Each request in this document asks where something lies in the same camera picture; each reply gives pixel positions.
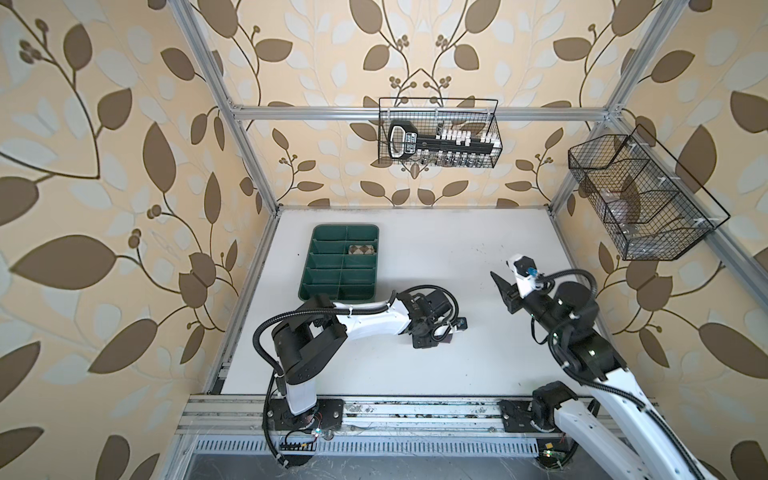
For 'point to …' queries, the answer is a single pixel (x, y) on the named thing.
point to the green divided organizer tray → (342, 263)
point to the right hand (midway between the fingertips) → (504, 270)
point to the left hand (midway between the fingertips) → (434, 329)
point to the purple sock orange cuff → (447, 339)
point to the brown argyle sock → (361, 249)
